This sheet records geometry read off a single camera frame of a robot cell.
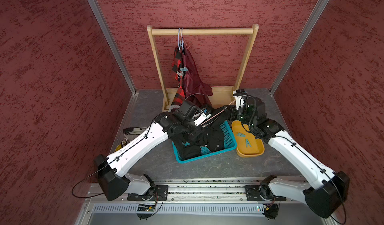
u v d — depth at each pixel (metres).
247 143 0.91
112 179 0.37
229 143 0.87
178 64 0.74
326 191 0.37
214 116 0.75
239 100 0.66
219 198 0.73
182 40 0.91
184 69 0.71
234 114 0.65
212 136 0.90
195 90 1.02
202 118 0.64
